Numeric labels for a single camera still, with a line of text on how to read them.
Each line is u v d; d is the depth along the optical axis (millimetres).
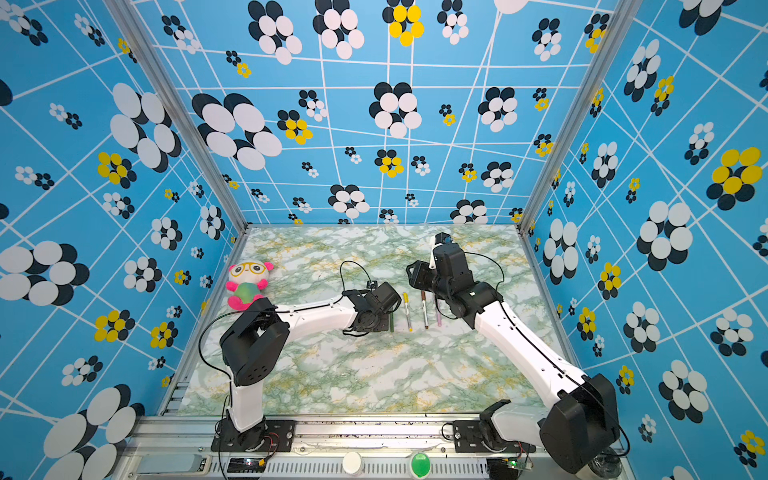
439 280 645
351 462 639
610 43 723
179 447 740
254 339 524
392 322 911
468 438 724
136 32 711
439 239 696
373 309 683
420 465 617
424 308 963
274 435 731
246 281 956
